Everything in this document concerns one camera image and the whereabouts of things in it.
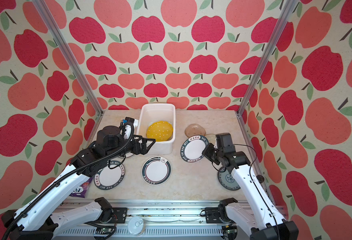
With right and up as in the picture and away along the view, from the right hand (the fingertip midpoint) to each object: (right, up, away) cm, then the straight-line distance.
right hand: (205, 151), depth 78 cm
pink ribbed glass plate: (-2, +11, +33) cm, 34 cm away
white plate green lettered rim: (-6, 0, +8) cm, 10 cm away
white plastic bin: (-22, +22, +30) cm, 43 cm away
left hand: (-26, +7, -13) cm, 30 cm away
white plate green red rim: (-27, -14, +10) cm, 32 cm away
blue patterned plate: (+15, -19, +8) cm, 25 cm away
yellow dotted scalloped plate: (-27, +10, +29) cm, 41 cm away
